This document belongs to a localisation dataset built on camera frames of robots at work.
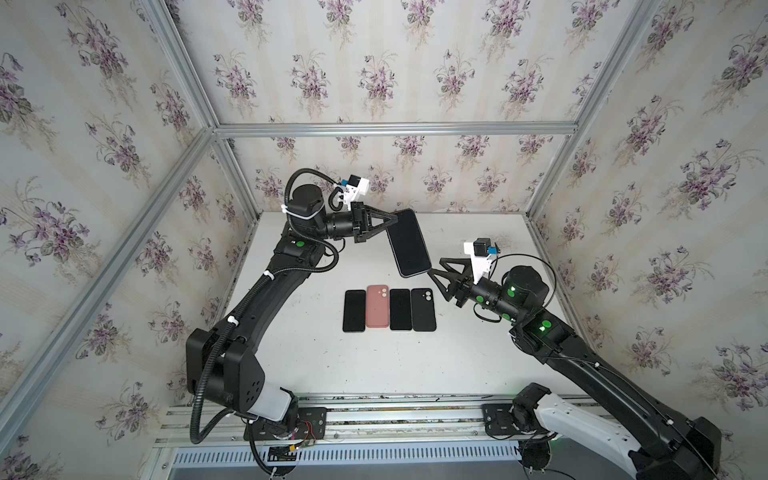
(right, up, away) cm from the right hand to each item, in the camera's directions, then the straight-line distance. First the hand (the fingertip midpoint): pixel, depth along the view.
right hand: (432, 268), depth 66 cm
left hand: (-8, +11, -2) cm, 14 cm away
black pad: (-6, -16, +28) cm, 33 cm away
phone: (-20, -16, +28) cm, 38 cm away
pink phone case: (-13, -15, +27) cm, 34 cm away
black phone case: (+1, -16, +25) cm, 29 cm away
